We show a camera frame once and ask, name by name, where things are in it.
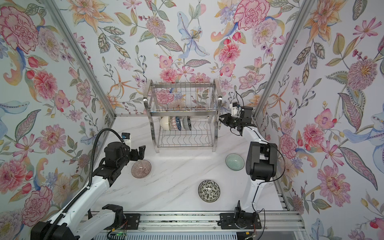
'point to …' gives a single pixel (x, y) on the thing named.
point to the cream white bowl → (164, 123)
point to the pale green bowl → (235, 162)
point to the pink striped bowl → (141, 169)
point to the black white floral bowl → (209, 191)
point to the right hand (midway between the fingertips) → (218, 117)
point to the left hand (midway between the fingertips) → (139, 145)
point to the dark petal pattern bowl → (186, 123)
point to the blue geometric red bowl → (176, 123)
